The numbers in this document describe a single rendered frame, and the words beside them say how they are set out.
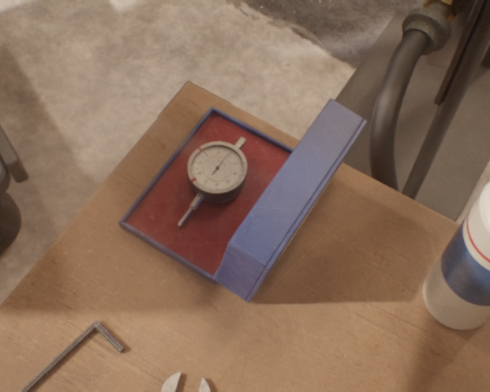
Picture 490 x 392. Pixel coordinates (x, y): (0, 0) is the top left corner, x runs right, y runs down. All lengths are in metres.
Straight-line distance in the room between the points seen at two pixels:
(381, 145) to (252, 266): 0.33
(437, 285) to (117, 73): 0.91
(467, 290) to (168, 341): 0.26
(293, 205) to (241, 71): 0.83
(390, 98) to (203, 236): 0.29
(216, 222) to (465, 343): 0.25
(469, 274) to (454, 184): 0.72
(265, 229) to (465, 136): 0.83
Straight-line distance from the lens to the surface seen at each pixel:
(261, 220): 0.53
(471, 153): 1.31
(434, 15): 0.86
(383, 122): 0.81
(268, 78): 1.35
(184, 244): 0.65
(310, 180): 0.55
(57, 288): 0.66
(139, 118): 1.31
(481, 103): 1.38
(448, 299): 0.60
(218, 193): 0.64
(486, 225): 0.50
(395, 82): 0.82
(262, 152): 0.70
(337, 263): 0.65
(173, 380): 0.61
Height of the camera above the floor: 1.07
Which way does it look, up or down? 62 degrees down
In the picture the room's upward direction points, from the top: straight up
